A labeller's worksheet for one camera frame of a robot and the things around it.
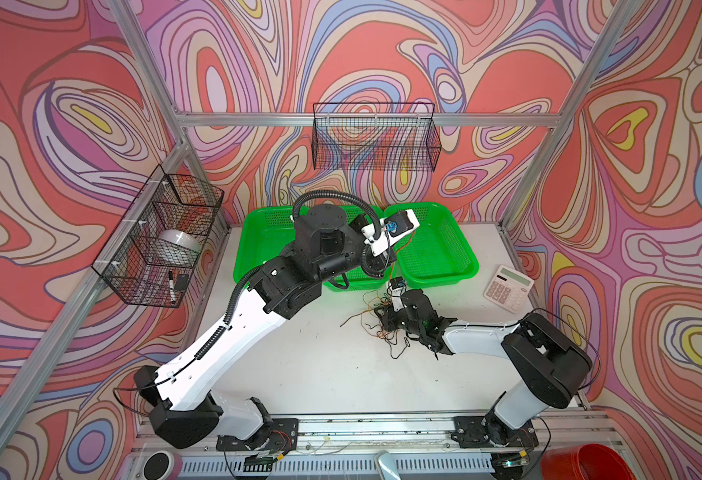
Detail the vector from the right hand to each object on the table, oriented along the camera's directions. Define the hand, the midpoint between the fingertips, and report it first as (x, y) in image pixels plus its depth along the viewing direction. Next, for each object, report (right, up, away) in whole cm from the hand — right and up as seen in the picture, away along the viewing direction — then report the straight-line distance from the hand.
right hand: (380, 315), depth 91 cm
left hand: (+1, +25, -37) cm, 44 cm away
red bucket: (+46, -30, -22) cm, 59 cm away
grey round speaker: (-52, -28, -25) cm, 64 cm away
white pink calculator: (+44, +7, +8) cm, 45 cm away
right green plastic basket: (+24, +19, +21) cm, 37 cm away
